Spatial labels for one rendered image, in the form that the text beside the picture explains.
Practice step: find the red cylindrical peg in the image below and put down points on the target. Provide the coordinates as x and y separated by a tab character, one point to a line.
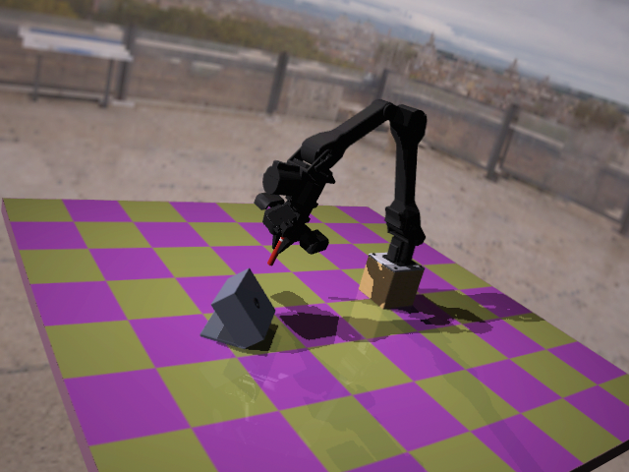
274	253

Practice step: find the dark grey sloped panel with hole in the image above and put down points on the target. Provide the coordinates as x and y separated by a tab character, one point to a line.
242	312

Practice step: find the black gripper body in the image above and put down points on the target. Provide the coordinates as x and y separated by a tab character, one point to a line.
311	241

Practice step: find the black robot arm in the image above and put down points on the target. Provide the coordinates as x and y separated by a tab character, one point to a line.
323	150

